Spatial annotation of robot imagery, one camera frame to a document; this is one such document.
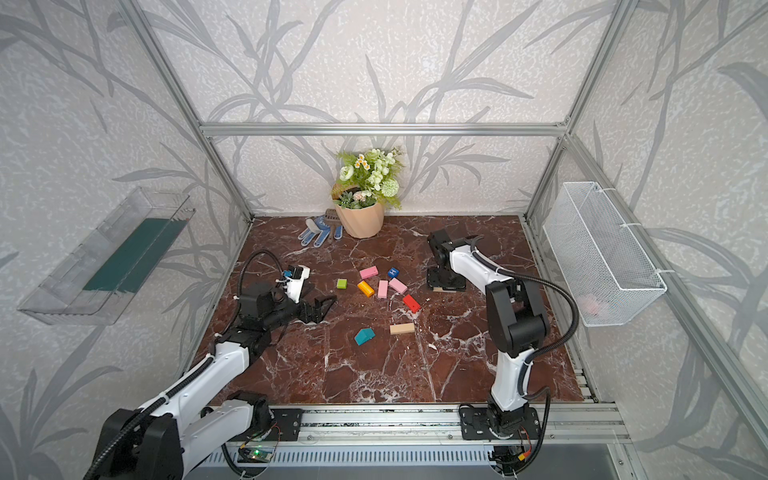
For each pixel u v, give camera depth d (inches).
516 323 19.8
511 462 27.4
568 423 29.7
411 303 37.7
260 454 27.8
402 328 35.9
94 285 24.5
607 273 24.0
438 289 34.3
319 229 45.4
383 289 38.6
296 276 28.0
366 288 38.9
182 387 18.4
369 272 40.4
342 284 39.0
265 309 25.7
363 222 41.3
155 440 15.7
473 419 29.1
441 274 32.2
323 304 29.2
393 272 40.1
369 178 36.5
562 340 19.1
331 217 45.6
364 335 34.3
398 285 39.0
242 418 24.3
